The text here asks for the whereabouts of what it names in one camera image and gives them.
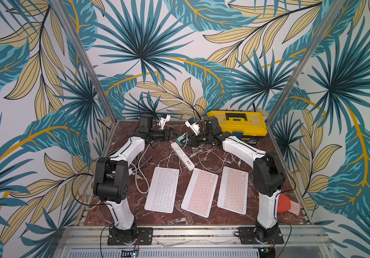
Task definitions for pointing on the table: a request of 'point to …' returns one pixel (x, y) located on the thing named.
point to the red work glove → (284, 205)
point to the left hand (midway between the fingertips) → (179, 135)
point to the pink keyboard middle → (200, 192)
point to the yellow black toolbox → (248, 127)
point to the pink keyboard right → (233, 190)
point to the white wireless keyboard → (162, 193)
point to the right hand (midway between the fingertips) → (182, 140)
